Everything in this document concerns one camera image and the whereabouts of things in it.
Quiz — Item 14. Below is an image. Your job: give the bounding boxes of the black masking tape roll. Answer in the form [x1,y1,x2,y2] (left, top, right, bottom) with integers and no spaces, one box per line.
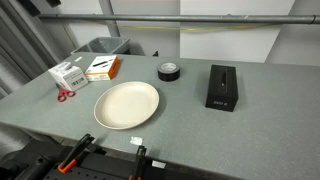
[157,61,181,82]

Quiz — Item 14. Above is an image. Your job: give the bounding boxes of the cream white round plate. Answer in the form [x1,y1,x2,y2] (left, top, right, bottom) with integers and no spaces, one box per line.
[93,80,161,131]

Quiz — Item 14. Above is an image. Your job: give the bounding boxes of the black rectangular box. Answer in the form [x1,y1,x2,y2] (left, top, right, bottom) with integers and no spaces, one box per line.
[205,64,240,113]

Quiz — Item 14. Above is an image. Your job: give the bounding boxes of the orange and white box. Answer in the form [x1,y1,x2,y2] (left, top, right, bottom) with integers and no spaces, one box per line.
[84,55,120,82]

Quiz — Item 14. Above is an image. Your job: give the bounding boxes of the grey plastic bin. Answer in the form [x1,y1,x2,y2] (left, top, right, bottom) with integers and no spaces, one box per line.
[70,36,131,56]

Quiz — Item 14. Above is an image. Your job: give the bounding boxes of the grey horizontal metal pipe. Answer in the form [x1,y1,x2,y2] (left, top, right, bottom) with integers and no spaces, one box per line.
[38,13,320,25]

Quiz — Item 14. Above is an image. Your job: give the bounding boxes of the black orange bar clamp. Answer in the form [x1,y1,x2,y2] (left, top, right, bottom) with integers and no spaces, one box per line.
[129,145,148,180]
[57,133,96,174]

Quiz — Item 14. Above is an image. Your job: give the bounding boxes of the white label sticker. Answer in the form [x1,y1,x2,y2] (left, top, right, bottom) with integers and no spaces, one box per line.
[151,160,167,169]

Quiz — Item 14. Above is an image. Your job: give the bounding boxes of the grey vertical metal pole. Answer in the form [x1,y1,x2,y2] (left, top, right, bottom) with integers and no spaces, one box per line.
[98,0,121,38]

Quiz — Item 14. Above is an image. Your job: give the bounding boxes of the white cardboard box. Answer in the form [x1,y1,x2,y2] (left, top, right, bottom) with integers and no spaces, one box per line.
[48,61,89,92]

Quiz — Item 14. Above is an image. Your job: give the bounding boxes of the black workbench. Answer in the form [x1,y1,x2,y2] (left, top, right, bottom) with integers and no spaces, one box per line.
[0,138,234,180]

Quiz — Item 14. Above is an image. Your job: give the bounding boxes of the white wall panel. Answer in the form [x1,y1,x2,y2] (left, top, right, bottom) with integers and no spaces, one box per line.
[179,0,296,64]

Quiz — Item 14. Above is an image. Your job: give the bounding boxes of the red handled scissors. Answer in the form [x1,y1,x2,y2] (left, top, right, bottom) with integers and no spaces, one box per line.
[56,87,77,103]

